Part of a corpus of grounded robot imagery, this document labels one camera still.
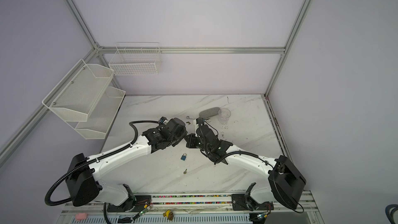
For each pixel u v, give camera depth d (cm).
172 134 59
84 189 39
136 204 73
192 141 69
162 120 73
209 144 60
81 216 69
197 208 73
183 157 88
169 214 69
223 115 106
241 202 73
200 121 71
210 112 105
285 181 42
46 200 37
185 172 84
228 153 54
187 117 108
